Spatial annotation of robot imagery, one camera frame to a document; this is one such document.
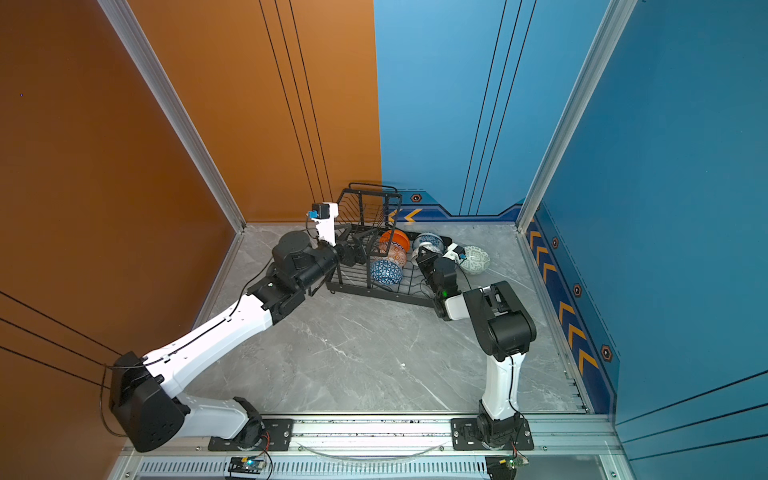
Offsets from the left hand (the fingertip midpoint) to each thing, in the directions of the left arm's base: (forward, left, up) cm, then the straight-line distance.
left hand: (365, 226), depth 70 cm
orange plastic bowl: (+19, -8, -24) cm, 31 cm away
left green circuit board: (-43, +28, -38) cm, 64 cm away
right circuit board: (-43, -33, -37) cm, 65 cm away
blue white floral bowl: (+24, -20, -30) cm, 44 cm away
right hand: (+14, -14, -23) cm, 30 cm away
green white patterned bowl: (+17, -36, -33) cm, 52 cm away
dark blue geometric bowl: (+11, -4, -33) cm, 36 cm away
